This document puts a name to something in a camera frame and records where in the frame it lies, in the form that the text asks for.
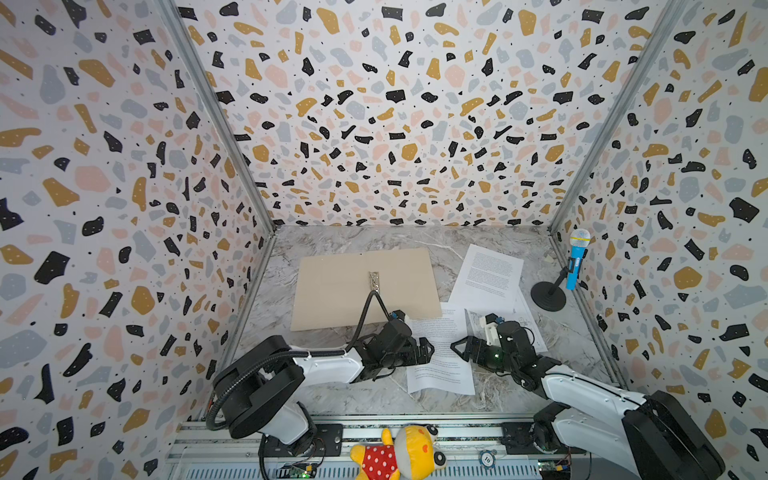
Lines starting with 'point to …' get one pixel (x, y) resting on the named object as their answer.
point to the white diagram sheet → (516, 310)
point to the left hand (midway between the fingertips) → (427, 349)
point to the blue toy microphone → (579, 240)
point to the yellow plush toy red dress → (412, 456)
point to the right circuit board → (554, 469)
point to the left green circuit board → (297, 470)
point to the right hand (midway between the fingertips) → (455, 346)
